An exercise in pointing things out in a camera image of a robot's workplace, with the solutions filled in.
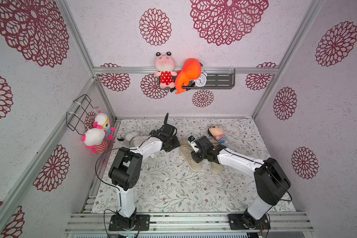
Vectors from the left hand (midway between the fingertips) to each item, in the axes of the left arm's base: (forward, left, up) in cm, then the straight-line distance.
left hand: (178, 144), depth 96 cm
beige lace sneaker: (-4, -4, -2) cm, 6 cm away
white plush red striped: (-4, +48, +12) cm, 50 cm away
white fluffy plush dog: (+1, +29, +3) cm, 29 cm away
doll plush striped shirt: (+10, -27, 0) cm, 29 cm away
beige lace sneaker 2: (-16, -23, -2) cm, 27 cm away
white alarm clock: (+27, -14, +28) cm, 42 cm away
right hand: (-6, -9, +2) cm, 11 cm away
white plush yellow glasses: (+11, +49, +11) cm, 51 cm away
